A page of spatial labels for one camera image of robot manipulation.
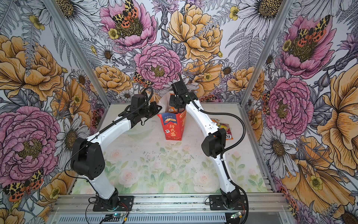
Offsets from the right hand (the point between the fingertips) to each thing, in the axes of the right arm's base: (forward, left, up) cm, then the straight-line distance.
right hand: (174, 105), depth 91 cm
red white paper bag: (-12, +1, -3) cm, 12 cm away
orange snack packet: (-4, +1, 0) cm, 4 cm away
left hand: (-5, +7, 0) cm, 9 cm away
